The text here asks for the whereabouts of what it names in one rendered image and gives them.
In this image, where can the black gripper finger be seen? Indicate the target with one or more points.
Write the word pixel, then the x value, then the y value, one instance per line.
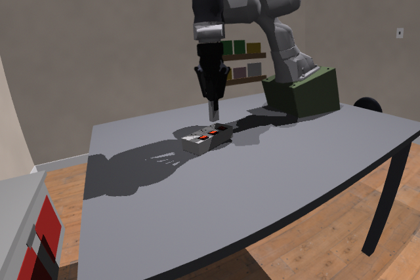
pixel 217 84
pixel 204 81

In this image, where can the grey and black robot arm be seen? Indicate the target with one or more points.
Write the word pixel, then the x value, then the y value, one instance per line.
pixel 289 63

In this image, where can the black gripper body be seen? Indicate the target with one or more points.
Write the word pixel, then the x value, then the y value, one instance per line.
pixel 212 53

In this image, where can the grey power strip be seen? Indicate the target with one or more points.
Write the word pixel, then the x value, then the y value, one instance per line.
pixel 207 138

